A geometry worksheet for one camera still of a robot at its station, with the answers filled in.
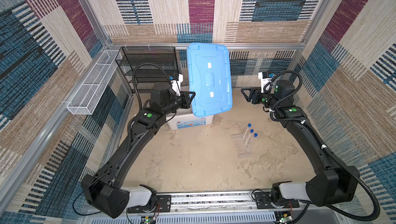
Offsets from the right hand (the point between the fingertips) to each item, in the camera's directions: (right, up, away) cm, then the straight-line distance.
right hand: (245, 91), depth 76 cm
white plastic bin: (-31, -14, +12) cm, 37 cm away
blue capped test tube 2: (+6, -22, +3) cm, 23 cm away
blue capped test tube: (+5, -21, +5) cm, 22 cm away
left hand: (-24, -1, -7) cm, 25 cm away
